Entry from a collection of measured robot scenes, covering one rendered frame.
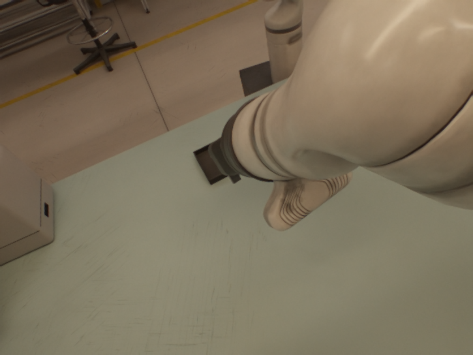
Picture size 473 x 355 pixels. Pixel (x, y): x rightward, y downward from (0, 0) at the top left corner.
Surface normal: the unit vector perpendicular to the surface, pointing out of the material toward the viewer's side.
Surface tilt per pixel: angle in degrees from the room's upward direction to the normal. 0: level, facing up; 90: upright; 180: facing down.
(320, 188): 39
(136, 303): 0
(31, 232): 90
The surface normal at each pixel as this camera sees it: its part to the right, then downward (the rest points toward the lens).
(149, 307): -0.20, -0.60
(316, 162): 0.22, 0.69
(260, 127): -0.97, -0.04
